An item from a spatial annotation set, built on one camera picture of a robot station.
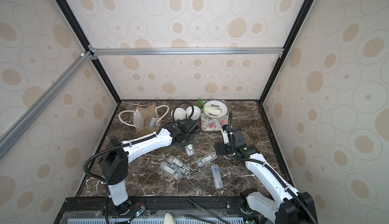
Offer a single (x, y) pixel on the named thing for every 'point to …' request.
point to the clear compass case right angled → (206, 158)
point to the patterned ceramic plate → (217, 103)
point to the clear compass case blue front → (217, 177)
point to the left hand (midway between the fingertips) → (195, 140)
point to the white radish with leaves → (209, 109)
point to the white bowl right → (196, 113)
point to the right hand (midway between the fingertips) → (227, 144)
